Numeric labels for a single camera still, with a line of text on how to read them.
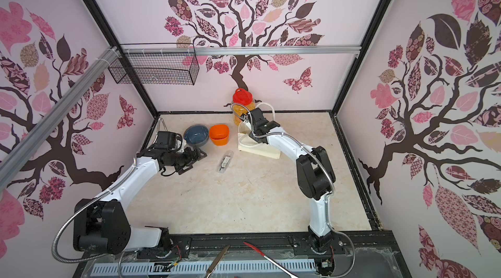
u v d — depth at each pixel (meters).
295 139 0.58
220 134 1.07
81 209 0.40
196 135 1.07
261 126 0.71
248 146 0.82
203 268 0.70
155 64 0.95
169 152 0.72
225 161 0.97
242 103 1.03
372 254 0.72
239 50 0.93
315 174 0.51
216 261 0.71
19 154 0.51
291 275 0.67
